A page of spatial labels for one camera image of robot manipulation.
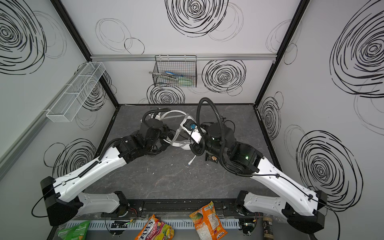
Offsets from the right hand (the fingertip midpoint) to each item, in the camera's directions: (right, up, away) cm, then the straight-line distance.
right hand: (185, 129), depth 58 cm
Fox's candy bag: (-14, -45, +7) cm, 48 cm away
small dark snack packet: (+15, -20, +31) cm, 39 cm away
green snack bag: (-47, -46, +7) cm, 66 cm away
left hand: (-11, +2, +14) cm, 18 cm away
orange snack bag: (+10, -44, +8) cm, 45 cm away
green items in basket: (-3, +26, +29) cm, 39 cm away
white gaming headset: (-2, -8, +9) cm, 12 cm away
